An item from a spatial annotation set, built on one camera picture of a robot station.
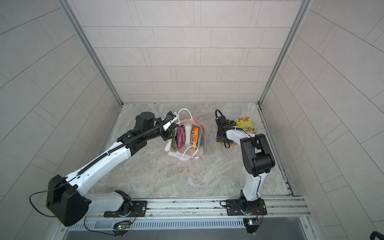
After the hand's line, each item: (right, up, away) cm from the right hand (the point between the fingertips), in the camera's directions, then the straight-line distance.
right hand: (223, 137), depth 98 cm
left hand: (-25, +12, -24) cm, 37 cm away
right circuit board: (+8, -35, -30) cm, 47 cm away
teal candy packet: (-15, +2, -16) cm, 22 cm away
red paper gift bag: (-23, 0, -3) cm, 23 cm away
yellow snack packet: (+16, +9, +1) cm, 18 cm away
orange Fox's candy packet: (+1, 0, -22) cm, 22 cm away
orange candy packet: (-18, +2, -16) cm, 24 cm away
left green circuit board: (-50, -34, -34) cm, 69 cm away
